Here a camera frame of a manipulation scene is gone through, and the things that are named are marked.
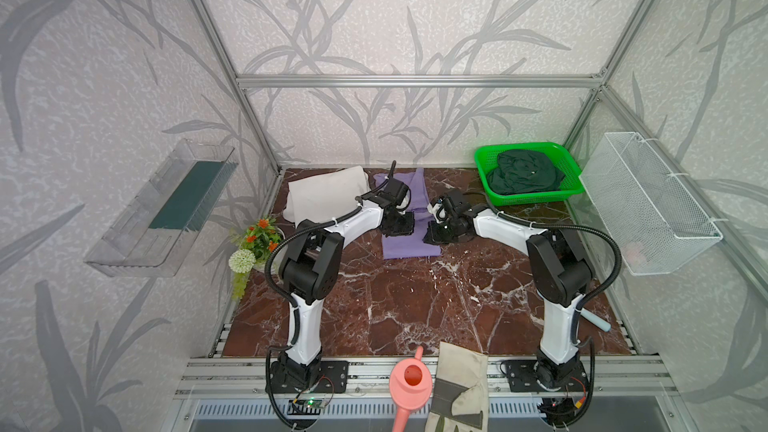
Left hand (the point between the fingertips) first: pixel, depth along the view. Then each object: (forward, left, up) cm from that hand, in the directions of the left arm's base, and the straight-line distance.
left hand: (414, 220), depth 96 cm
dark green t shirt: (+21, -40, +1) cm, 46 cm away
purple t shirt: (-8, +1, -3) cm, 8 cm away
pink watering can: (-46, +2, +5) cm, 47 cm away
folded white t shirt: (+15, +33, -7) cm, 37 cm away
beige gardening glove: (-47, -10, -4) cm, 49 cm away
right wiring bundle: (-50, -37, -10) cm, 63 cm away
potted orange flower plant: (-13, +45, +6) cm, 47 cm away
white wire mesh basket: (-19, -49, +28) cm, 59 cm away
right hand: (-3, -4, -2) cm, 5 cm away
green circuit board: (-49, +27, -9) cm, 56 cm away
